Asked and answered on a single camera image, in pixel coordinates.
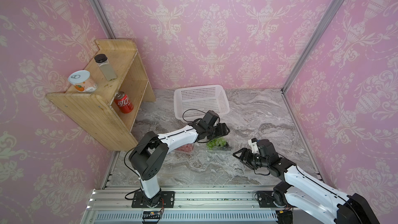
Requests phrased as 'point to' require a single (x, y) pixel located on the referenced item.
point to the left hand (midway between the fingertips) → (226, 133)
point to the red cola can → (122, 101)
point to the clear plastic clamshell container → (182, 152)
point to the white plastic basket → (192, 103)
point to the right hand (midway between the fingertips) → (236, 157)
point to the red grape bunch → (187, 148)
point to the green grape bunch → (217, 142)
